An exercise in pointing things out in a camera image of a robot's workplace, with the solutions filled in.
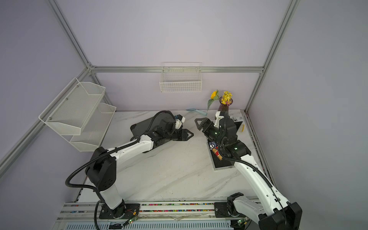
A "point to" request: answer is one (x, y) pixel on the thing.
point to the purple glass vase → (223, 107)
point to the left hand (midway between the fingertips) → (190, 135)
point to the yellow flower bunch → (226, 98)
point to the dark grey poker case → (141, 129)
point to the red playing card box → (217, 153)
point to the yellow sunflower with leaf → (214, 96)
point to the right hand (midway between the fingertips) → (199, 125)
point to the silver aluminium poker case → (225, 164)
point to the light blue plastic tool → (198, 111)
